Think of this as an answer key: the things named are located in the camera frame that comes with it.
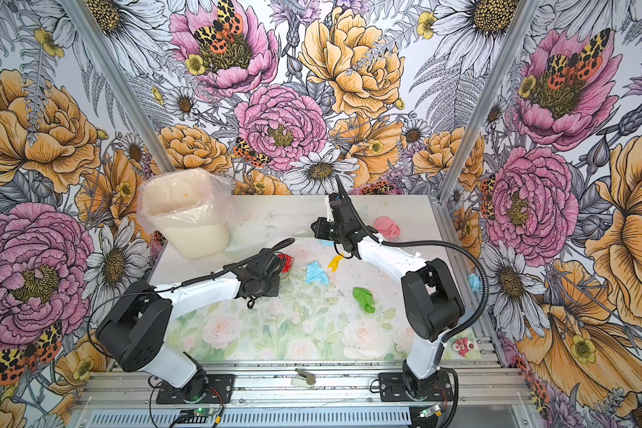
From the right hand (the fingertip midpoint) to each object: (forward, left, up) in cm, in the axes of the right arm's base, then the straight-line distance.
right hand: (314, 232), depth 90 cm
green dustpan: (+11, +28, -16) cm, 34 cm away
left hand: (-14, +16, -14) cm, 25 cm away
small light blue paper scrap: (-7, -4, +4) cm, 9 cm away
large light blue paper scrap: (-6, 0, -16) cm, 17 cm away
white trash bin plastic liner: (+2, +37, +10) cm, 38 cm away
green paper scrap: (-16, -16, -16) cm, 28 cm away
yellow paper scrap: (-3, -6, -16) cm, 17 cm away
